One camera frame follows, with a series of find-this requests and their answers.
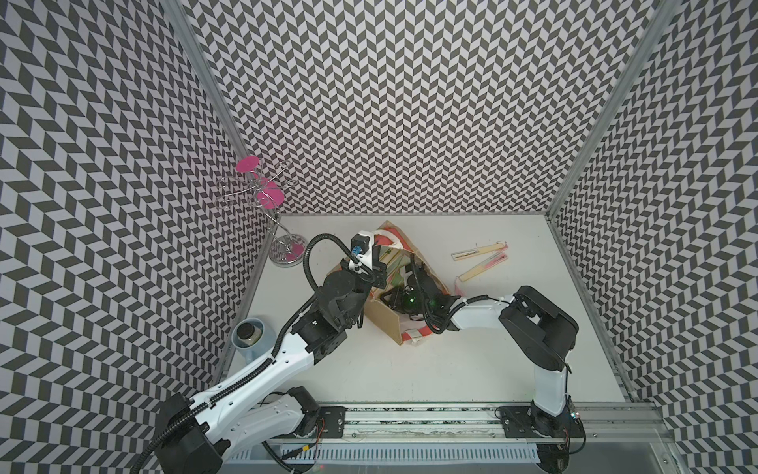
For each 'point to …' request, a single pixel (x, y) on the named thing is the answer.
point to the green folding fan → (394, 258)
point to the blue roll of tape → (252, 338)
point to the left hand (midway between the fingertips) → (378, 245)
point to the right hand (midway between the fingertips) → (382, 300)
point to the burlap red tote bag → (397, 325)
